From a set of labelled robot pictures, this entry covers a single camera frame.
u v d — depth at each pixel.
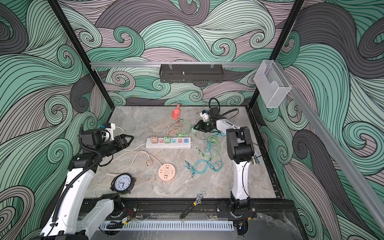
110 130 0.67
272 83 0.79
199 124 0.95
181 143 0.95
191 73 0.95
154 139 0.92
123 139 0.66
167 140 0.93
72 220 0.40
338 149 0.51
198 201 0.76
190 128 1.07
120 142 0.64
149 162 0.87
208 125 0.89
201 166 0.88
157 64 0.94
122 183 0.80
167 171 0.84
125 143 0.66
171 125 1.10
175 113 1.14
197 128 0.98
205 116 0.95
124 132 1.04
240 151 0.57
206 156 0.93
